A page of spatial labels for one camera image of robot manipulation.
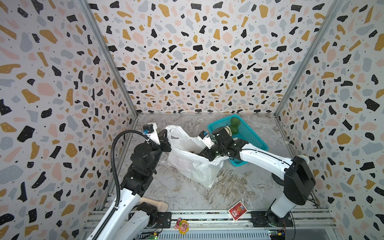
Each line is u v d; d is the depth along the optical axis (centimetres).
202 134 73
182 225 70
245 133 104
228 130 105
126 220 46
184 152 69
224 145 64
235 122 104
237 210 76
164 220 73
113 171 43
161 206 74
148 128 55
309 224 74
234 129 106
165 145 60
